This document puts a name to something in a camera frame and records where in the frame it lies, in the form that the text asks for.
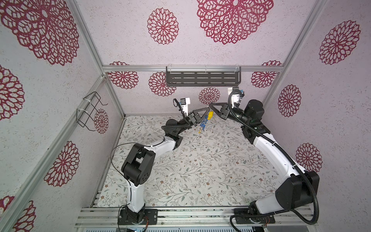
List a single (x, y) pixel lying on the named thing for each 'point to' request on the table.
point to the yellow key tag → (210, 115)
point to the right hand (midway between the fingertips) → (210, 103)
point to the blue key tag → (204, 122)
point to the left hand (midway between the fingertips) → (209, 110)
